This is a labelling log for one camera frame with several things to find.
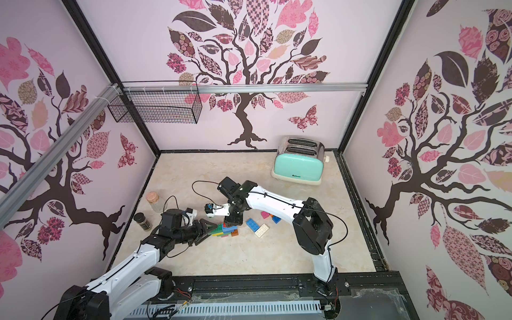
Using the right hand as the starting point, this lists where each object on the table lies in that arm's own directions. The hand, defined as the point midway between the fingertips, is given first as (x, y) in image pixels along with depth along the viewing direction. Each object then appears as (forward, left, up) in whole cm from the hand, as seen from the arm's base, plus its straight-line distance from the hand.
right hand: (229, 216), depth 83 cm
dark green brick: (-4, +4, -2) cm, 6 cm away
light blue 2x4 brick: (0, -9, -8) cm, 12 cm away
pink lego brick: (+5, -15, -9) cm, 18 cm away
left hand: (-6, +6, -4) cm, 9 cm away
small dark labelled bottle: (-1, +37, +1) cm, 37 cm away
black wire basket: (+49, +36, +25) cm, 66 cm away
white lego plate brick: (-3, -14, -8) cm, 16 cm away
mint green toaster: (+27, -33, +5) cm, 43 cm away
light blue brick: (-5, 0, -2) cm, 5 cm away
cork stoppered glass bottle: (+8, +34, 0) cm, 35 cm away
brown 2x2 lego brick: (-4, -2, -7) cm, 9 cm away
